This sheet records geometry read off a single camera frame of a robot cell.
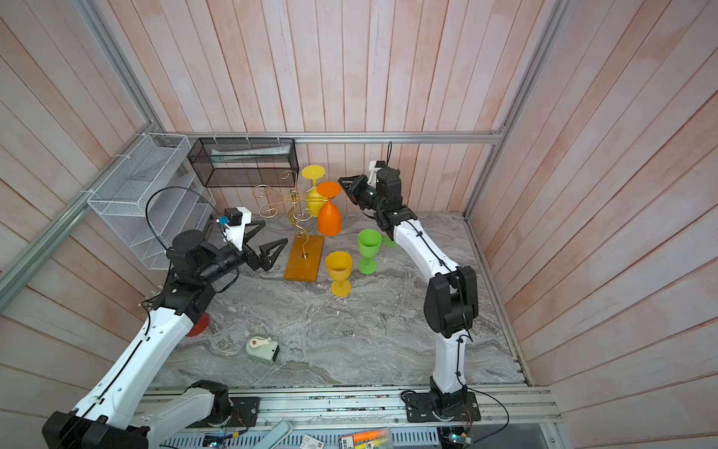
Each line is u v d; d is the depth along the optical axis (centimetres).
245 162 104
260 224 70
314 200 91
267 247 60
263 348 78
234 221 55
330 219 86
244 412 73
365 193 75
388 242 67
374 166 79
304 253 104
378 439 70
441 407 65
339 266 93
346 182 81
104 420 38
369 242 93
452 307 51
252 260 61
